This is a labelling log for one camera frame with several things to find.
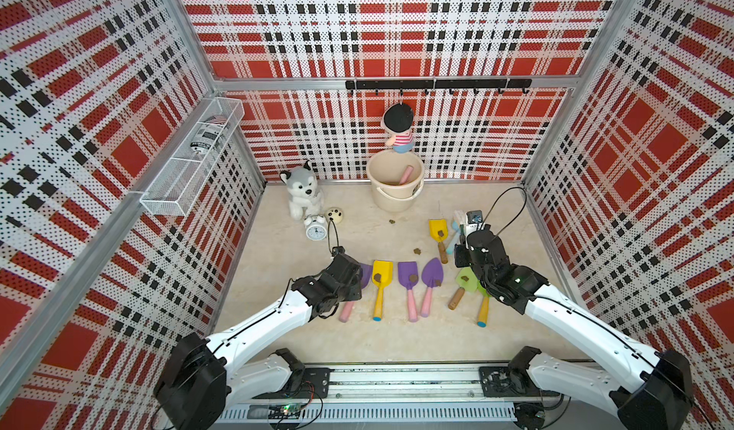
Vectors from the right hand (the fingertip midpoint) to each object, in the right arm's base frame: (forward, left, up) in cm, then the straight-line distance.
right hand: (468, 237), depth 79 cm
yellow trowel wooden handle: (+16, +3, -20) cm, 26 cm away
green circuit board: (-39, +51, -20) cm, 67 cm away
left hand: (-8, +32, -13) cm, 36 cm away
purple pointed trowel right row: (-2, +8, -20) cm, 22 cm away
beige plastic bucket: (+37, +19, -15) cm, 44 cm away
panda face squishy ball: (+22, +42, -17) cm, 51 cm away
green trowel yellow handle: (-15, -6, -19) cm, 25 cm away
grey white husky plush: (+22, +52, -7) cm, 56 cm away
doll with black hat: (+38, +19, +13) cm, 44 cm away
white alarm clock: (+14, +48, -15) cm, 52 cm away
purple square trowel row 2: (-2, +16, -20) cm, 26 cm away
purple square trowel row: (-13, +35, -19) cm, 42 cm away
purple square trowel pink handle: (+36, +15, -11) cm, 41 cm away
